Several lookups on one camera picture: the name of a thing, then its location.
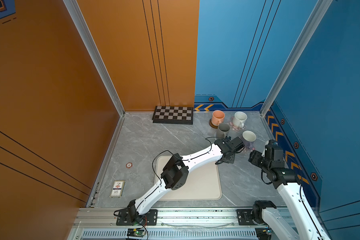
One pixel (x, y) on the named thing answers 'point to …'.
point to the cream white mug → (239, 118)
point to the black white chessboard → (174, 115)
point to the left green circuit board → (135, 232)
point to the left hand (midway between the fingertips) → (229, 157)
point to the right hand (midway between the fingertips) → (254, 155)
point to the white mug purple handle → (249, 137)
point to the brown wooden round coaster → (212, 125)
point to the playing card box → (117, 189)
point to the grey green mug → (223, 129)
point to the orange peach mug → (217, 117)
